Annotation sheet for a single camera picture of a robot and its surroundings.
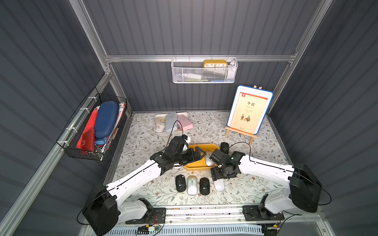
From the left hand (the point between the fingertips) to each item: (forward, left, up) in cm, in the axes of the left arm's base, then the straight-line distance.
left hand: (202, 157), depth 75 cm
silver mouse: (-9, +5, -17) cm, 20 cm away
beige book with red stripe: (+29, -30, +3) cm, 42 cm away
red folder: (+1, +52, +14) cm, 54 cm away
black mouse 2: (-11, -2, -16) cm, 19 cm away
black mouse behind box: (+15, -17, -15) cm, 27 cm away
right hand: (-5, -10, -13) cm, 17 cm away
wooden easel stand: (+20, -35, -10) cm, 42 cm away
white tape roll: (+37, +29, -14) cm, 49 cm away
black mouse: (-8, +12, -17) cm, 22 cm away
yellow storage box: (+3, -1, -16) cm, 16 cm away
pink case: (+32, +11, -11) cm, 35 cm away
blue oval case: (+13, +48, +15) cm, 52 cm away
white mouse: (-9, -10, -17) cm, 22 cm away
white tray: (+45, +10, -15) cm, 48 cm away
